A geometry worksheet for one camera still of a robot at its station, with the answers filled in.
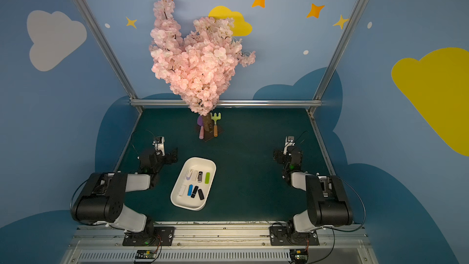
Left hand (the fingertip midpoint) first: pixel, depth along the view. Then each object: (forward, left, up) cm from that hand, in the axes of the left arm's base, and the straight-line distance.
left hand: (167, 146), depth 94 cm
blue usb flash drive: (-21, -15, -7) cm, 26 cm away
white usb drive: (-13, -15, -7) cm, 21 cm away
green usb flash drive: (-14, -22, -7) cm, 27 cm away
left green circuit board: (-46, -1, -8) cm, 47 cm away
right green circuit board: (-45, -63, -10) cm, 78 cm away
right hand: (+1, -65, 0) cm, 65 cm away
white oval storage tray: (-17, -16, -7) cm, 24 cm away
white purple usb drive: (-12, -13, -8) cm, 19 cm away
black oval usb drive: (-22, -20, -7) cm, 31 cm away
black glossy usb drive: (-22, -17, -7) cm, 28 cm away
